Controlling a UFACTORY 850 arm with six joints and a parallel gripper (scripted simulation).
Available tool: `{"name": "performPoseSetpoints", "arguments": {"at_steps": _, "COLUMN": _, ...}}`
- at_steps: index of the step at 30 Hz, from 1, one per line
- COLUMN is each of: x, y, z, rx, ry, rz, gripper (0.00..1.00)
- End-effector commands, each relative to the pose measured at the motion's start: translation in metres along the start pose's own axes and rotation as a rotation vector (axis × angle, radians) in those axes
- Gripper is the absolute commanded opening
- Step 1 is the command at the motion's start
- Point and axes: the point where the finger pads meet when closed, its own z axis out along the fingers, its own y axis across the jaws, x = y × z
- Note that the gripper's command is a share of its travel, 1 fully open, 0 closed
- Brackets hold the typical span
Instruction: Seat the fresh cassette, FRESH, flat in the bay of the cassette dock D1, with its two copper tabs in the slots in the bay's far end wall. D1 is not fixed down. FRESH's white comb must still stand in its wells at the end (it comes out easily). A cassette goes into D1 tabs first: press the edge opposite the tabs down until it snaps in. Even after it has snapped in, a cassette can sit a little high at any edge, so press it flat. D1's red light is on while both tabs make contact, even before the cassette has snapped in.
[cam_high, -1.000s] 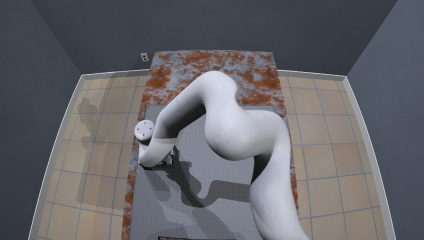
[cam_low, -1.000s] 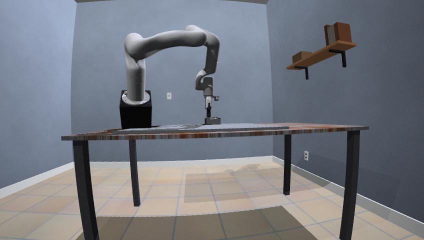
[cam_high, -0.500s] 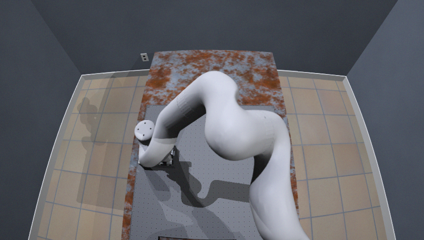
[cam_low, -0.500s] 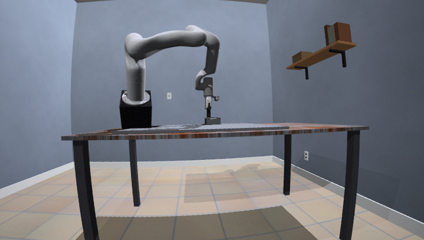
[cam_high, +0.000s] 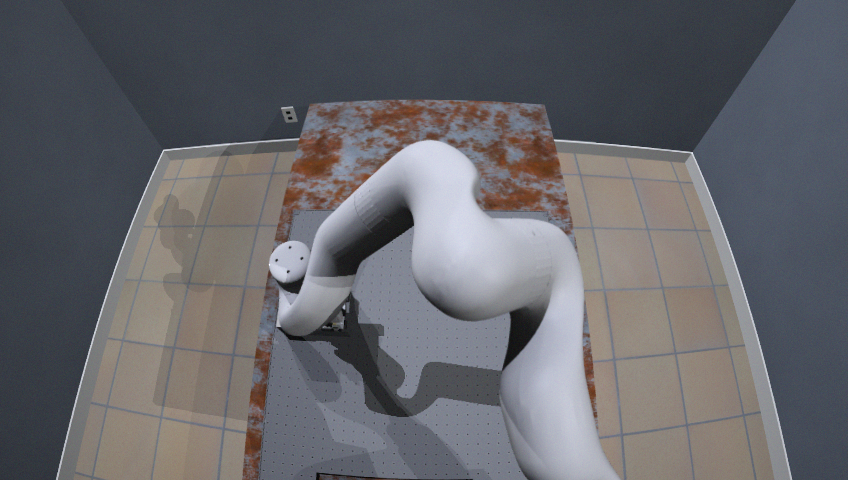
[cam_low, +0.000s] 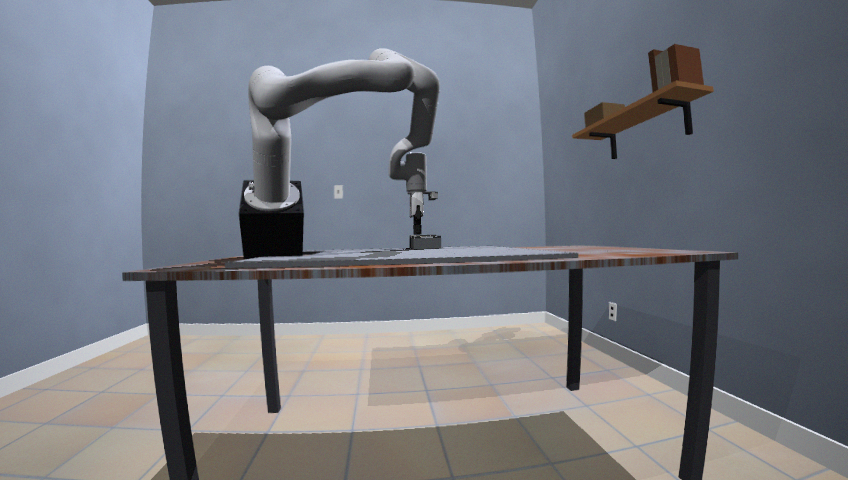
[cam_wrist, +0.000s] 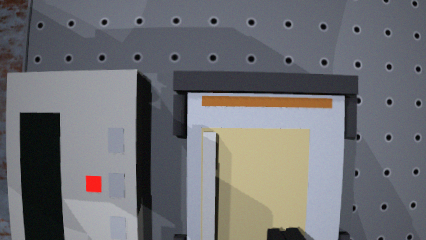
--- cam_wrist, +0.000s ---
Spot white comb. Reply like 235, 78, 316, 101
202, 132, 216, 240

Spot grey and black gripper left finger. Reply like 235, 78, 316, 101
267, 228, 288, 240

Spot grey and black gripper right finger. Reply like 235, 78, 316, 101
283, 228, 306, 240

